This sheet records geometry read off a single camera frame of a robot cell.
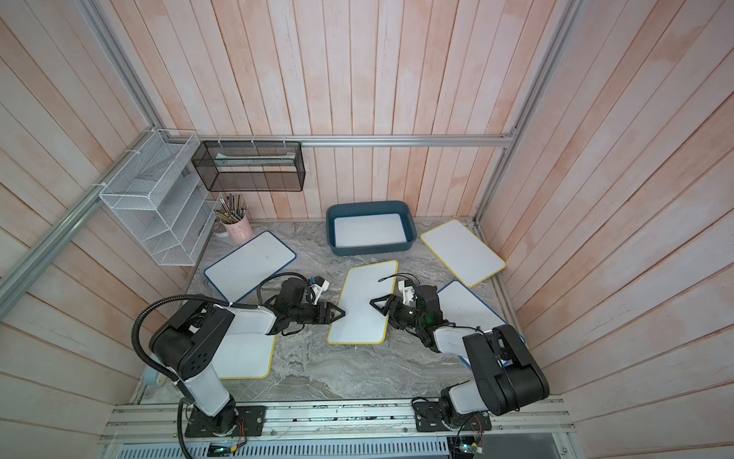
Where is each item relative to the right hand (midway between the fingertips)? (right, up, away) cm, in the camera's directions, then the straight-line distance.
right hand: (374, 305), depth 87 cm
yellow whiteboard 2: (-39, -14, -4) cm, 41 cm away
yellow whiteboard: (-4, -3, -8) cm, 9 cm away
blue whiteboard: (-1, +26, +28) cm, 38 cm away
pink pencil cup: (-51, +30, +13) cm, 60 cm away
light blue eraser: (-63, -18, -10) cm, 66 cm away
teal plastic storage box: (-4, +34, +30) cm, 46 cm away
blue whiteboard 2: (-50, +9, +18) cm, 54 cm away
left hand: (-11, -5, +3) cm, 13 cm away
